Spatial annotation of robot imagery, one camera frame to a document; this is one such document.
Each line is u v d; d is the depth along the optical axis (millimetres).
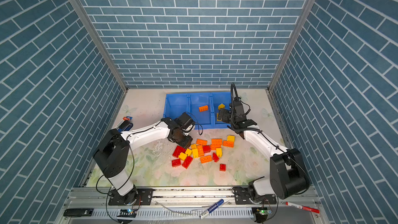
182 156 849
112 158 458
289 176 423
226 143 912
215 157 853
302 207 706
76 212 677
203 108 1050
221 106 1073
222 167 823
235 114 666
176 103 1118
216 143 912
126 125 968
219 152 866
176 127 652
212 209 696
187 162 843
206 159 857
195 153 864
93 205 723
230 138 927
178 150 882
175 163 839
